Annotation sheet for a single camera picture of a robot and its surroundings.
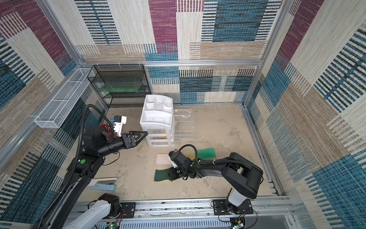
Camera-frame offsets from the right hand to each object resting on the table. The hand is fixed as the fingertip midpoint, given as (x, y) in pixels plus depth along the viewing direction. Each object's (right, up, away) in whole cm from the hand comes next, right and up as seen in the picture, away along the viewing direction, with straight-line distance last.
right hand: (172, 175), depth 85 cm
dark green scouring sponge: (-5, +1, -1) cm, 5 cm away
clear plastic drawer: (+7, +27, +19) cm, 34 cm away
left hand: (-11, +26, -19) cm, 34 cm away
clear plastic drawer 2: (+6, +22, +18) cm, 29 cm away
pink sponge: (-6, +8, +5) cm, 11 cm away
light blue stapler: (-36, -2, -6) cm, 36 cm away
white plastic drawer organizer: (-9, +34, +3) cm, 35 cm away
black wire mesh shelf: (-37, +64, +15) cm, 75 cm away
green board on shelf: (-34, +53, +9) cm, 64 cm away
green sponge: (+22, +11, +9) cm, 26 cm away
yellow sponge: (+12, +10, +5) cm, 16 cm away
